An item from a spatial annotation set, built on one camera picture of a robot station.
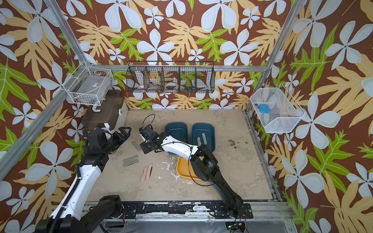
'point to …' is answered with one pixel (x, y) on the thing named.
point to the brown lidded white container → (113, 111)
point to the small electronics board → (234, 225)
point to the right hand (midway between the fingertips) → (144, 145)
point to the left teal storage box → (177, 130)
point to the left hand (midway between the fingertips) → (127, 130)
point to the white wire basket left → (90, 86)
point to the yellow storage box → (184, 169)
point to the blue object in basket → (264, 108)
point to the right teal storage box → (208, 129)
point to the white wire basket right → (285, 112)
